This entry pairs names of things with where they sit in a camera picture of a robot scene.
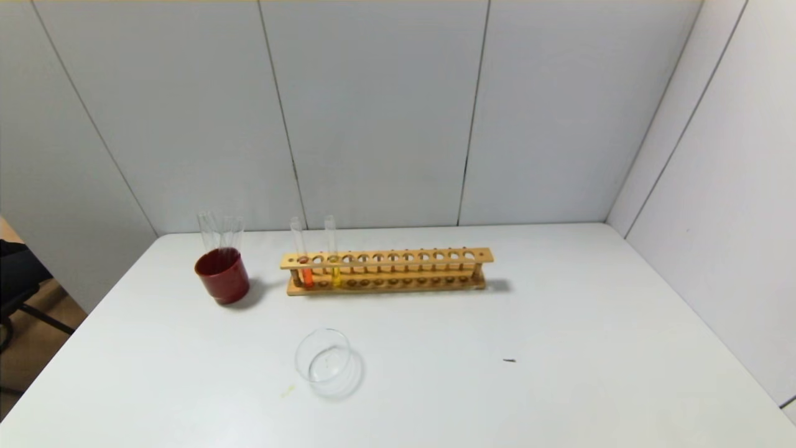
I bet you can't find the wooden test tube rack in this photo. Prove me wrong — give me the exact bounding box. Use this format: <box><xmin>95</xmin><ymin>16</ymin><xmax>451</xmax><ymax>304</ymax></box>
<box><xmin>280</xmin><ymin>247</ymin><xmax>495</xmax><ymax>297</ymax></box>

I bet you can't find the black office chair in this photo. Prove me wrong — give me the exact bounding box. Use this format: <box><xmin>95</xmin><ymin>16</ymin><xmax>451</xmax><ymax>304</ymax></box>
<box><xmin>0</xmin><ymin>240</ymin><xmax>75</xmax><ymax>355</ymax></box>

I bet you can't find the clear glass dish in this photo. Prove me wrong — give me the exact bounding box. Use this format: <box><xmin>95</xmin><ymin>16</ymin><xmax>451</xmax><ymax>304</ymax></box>
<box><xmin>295</xmin><ymin>329</ymin><xmax>364</xmax><ymax>399</ymax></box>

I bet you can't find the test tube with red pigment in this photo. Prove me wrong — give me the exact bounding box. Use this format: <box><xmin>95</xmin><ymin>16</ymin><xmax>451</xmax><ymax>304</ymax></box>
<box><xmin>290</xmin><ymin>217</ymin><xmax>315</xmax><ymax>289</ymax></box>

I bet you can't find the dark red plastic cup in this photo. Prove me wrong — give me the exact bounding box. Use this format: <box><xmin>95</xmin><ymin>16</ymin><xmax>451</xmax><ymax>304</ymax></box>
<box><xmin>194</xmin><ymin>248</ymin><xmax>251</xmax><ymax>306</ymax></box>

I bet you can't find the test tube with yellow pigment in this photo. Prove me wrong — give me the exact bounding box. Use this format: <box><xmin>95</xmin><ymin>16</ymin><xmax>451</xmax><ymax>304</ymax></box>
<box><xmin>323</xmin><ymin>215</ymin><xmax>343</xmax><ymax>289</ymax></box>

